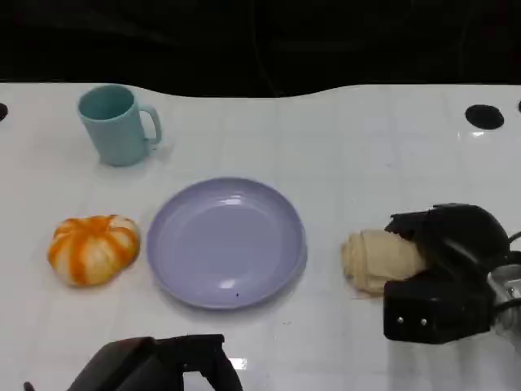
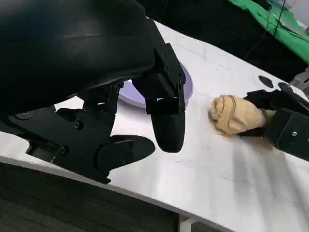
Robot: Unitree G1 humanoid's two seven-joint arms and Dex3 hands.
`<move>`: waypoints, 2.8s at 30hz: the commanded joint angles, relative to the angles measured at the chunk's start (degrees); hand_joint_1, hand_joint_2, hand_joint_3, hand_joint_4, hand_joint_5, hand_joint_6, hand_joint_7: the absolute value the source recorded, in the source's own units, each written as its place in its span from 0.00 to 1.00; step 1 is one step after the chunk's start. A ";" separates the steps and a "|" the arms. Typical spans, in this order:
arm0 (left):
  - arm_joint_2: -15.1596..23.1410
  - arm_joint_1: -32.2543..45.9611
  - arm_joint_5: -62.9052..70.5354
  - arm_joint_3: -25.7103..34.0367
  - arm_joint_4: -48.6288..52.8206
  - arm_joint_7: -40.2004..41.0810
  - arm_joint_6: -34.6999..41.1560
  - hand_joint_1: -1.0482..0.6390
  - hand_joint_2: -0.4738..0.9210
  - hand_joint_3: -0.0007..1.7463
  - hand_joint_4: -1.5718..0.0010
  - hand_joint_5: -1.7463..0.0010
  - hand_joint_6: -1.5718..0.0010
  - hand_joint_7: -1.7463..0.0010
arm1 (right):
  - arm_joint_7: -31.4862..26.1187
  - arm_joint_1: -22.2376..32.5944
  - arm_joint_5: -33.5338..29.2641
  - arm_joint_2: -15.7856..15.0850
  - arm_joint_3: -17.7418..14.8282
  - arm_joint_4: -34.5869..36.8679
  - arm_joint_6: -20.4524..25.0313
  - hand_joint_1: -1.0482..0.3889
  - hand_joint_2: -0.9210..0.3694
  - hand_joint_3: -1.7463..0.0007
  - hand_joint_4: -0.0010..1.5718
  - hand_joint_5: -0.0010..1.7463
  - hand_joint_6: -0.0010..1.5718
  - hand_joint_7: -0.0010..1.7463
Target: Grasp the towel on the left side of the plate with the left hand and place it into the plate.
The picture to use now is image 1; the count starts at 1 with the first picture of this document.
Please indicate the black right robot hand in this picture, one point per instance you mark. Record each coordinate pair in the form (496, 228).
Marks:
(460, 236)

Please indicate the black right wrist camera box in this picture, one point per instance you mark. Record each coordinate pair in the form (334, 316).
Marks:
(435, 311)

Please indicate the pale green mug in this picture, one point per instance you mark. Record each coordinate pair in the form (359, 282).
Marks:
(118, 130)

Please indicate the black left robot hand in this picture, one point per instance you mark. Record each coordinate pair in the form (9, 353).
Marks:
(134, 366)

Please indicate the orange and white bread roll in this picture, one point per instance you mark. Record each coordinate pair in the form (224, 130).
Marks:
(93, 250)

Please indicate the lilac plate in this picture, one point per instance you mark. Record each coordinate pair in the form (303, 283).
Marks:
(228, 244)

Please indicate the beige towel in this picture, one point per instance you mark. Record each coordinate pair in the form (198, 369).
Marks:
(382, 260)

